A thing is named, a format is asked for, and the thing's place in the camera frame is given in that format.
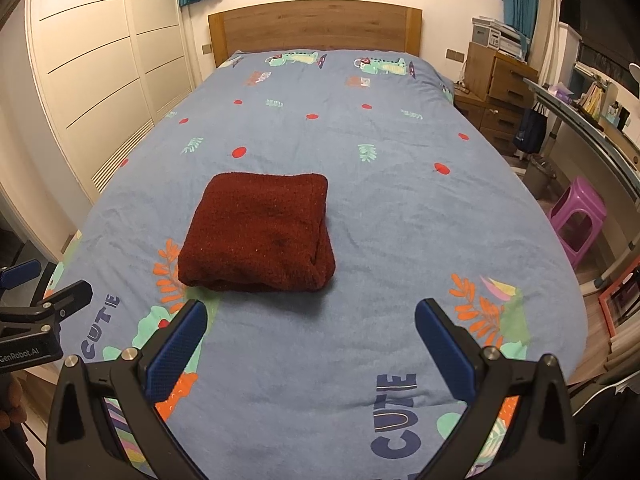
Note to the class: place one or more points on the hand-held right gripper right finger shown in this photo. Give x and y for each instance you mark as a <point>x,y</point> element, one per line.
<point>445,347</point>

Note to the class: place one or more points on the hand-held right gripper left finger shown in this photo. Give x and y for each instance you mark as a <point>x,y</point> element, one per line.
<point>176,347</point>

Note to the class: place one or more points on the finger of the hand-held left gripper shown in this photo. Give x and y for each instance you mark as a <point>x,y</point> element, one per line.
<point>22,272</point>
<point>67,296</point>

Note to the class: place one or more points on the dark red knit sweater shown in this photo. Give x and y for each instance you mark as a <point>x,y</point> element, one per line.
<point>260,232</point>

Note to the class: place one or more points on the person's left hand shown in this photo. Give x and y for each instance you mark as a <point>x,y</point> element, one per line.
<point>11,405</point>

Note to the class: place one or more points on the dark cloth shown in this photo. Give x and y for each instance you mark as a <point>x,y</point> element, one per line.
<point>610,435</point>

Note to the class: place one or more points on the grey trash bin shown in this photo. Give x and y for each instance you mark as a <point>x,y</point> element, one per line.
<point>540,175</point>

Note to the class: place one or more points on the purple plastic stool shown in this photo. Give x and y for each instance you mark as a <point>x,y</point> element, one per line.
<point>580,200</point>

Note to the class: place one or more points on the blue printed bed sheet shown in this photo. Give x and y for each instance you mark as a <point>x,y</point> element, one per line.
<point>375,160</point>

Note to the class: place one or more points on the white wardrobe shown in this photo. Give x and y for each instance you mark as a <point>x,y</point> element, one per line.
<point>100,70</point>

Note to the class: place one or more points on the dark blue bag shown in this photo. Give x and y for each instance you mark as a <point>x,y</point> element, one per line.
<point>532,127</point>

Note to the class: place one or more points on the grey curved desk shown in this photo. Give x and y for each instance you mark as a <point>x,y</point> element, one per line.
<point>595,132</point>

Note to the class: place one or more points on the wooden drawer cabinet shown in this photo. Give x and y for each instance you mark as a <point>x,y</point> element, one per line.
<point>505,90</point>

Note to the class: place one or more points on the purple tissue box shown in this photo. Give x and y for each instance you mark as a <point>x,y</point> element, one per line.
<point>561,91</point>

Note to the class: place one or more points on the books on desk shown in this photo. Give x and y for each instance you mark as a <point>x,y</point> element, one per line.
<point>597,97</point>

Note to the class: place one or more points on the grey printer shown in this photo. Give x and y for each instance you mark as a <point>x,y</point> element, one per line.
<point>497,35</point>

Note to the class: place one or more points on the white desk lamp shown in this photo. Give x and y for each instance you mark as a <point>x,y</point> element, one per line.
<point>635,72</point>

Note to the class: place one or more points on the wooden headboard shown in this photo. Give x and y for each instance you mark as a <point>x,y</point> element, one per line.
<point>315,25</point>

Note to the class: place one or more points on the red picture frame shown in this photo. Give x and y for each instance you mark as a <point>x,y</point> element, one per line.
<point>607,315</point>

